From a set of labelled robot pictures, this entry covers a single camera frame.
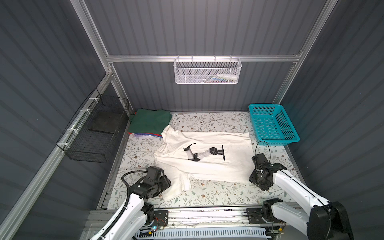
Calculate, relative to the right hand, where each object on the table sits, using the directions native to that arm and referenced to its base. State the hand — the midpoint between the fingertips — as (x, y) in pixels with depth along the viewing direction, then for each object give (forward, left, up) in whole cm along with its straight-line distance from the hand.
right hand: (255, 183), depth 84 cm
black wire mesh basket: (+16, +83, +29) cm, 89 cm away
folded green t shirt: (+46, +71, +3) cm, 84 cm away
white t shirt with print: (+18, +20, 0) cm, 27 cm away
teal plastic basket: (+44, -24, -1) cm, 50 cm away
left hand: (-1, +50, +2) cm, 50 cm away
